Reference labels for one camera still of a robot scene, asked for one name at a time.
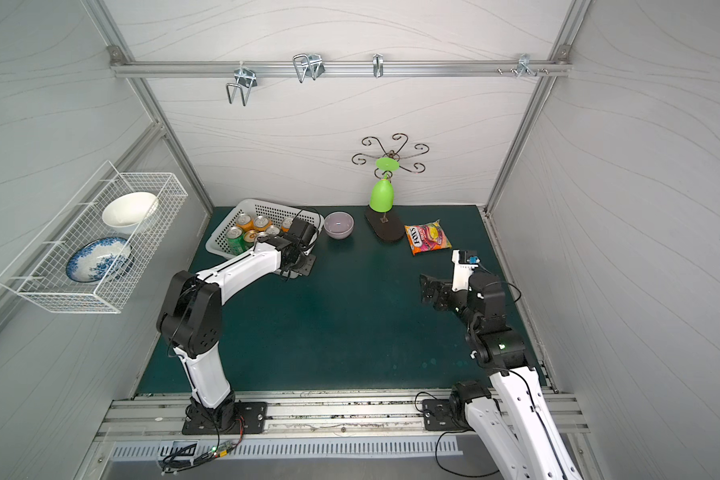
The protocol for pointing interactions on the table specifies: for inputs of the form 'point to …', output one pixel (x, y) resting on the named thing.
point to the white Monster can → (272, 231)
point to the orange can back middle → (261, 223)
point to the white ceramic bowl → (125, 213)
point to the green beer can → (249, 238)
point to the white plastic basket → (217, 241)
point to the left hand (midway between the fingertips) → (303, 263)
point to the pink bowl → (339, 225)
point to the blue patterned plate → (100, 260)
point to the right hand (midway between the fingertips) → (441, 275)
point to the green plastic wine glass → (382, 196)
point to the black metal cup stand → (388, 225)
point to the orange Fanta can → (286, 225)
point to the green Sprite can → (235, 240)
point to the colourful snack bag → (426, 237)
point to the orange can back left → (245, 222)
